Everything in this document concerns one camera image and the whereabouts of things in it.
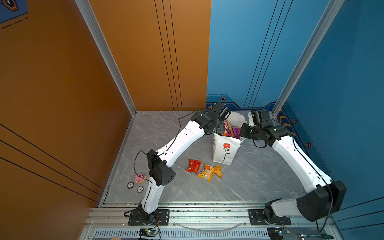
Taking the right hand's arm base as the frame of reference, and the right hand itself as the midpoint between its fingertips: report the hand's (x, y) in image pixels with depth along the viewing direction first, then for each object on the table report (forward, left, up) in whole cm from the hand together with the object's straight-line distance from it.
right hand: (239, 129), depth 80 cm
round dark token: (-21, +61, -23) cm, 69 cm away
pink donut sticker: (-30, +43, +10) cm, 53 cm away
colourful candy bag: (+2, +3, -4) cm, 6 cm away
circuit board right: (-43, -15, -25) cm, 52 cm away
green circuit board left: (-43, +47, -24) cm, 68 cm away
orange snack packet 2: (-13, +11, -23) cm, 28 cm away
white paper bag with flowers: (-9, +8, -4) cm, 13 cm away
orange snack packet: (-14, +18, -22) cm, 32 cm away
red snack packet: (-10, +25, -21) cm, 34 cm away
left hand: (+1, +11, +2) cm, 11 cm away
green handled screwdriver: (-44, -34, -22) cm, 60 cm away
